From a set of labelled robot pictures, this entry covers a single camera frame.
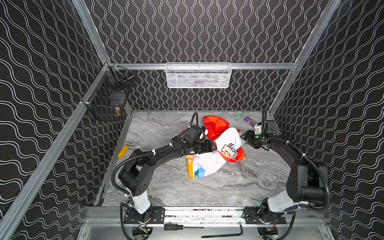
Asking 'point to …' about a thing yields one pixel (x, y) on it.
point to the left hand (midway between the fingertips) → (220, 150)
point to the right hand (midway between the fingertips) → (246, 139)
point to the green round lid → (239, 114)
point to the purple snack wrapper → (250, 121)
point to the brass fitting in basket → (117, 111)
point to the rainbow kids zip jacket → (228, 141)
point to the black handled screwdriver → (177, 227)
